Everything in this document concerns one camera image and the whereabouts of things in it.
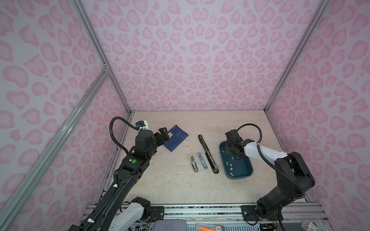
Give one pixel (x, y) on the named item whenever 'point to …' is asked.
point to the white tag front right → (309, 225)
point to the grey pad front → (170, 225)
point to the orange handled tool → (204, 228)
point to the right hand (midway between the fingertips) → (230, 148)
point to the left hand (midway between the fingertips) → (161, 129)
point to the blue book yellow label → (176, 135)
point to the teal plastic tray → (234, 168)
